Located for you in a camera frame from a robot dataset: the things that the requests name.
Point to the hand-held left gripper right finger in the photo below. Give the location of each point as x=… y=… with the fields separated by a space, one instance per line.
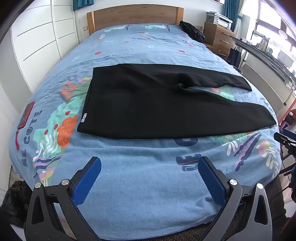
x=211 y=183

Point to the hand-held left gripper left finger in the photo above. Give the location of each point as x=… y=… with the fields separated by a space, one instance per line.
x=89 y=176

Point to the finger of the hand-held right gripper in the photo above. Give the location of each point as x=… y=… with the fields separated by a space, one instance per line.
x=283 y=139
x=290 y=134

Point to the black pants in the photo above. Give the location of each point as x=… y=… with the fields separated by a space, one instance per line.
x=150 y=111

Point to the blue printed blanket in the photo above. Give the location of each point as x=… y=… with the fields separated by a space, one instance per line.
x=138 y=173

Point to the brown woven bed base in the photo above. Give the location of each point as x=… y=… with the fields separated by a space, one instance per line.
x=276 y=192

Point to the black jacket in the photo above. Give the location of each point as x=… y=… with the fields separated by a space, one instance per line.
x=16 y=201

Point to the red smartphone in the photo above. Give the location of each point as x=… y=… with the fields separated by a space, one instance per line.
x=26 y=114

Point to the dark tote bag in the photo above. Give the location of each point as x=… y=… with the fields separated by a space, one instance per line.
x=234 y=56

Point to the window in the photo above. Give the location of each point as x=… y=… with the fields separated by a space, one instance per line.
x=266 y=14

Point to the wooden dresser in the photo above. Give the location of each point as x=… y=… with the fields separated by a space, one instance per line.
x=217 y=34

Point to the white printer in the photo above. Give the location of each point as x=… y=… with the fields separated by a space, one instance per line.
x=219 y=19

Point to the teal curtain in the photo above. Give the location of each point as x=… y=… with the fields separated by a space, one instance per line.
x=231 y=7
x=82 y=3

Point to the black backpack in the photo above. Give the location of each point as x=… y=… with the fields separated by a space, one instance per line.
x=193 y=31

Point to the white wardrobe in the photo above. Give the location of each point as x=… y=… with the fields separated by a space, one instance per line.
x=41 y=34

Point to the wooden headboard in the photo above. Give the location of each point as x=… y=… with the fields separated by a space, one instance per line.
x=134 y=15

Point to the grey metal rail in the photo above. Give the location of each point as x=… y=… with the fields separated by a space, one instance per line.
x=266 y=56

